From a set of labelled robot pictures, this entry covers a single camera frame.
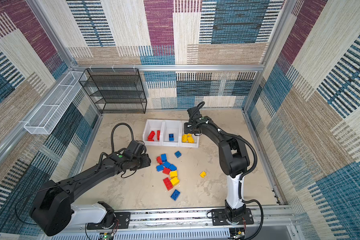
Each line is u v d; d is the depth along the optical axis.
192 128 0.71
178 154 0.94
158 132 1.05
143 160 0.76
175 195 0.81
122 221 0.73
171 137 1.01
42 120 0.71
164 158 0.92
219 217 0.73
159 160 0.92
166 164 0.92
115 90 1.09
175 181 0.84
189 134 0.90
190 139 1.00
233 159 0.53
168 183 0.83
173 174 0.87
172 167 0.89
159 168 0.90
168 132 1.05
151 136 1.04
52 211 0.41
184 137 0.99
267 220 0.74
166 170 0.89
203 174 0.87
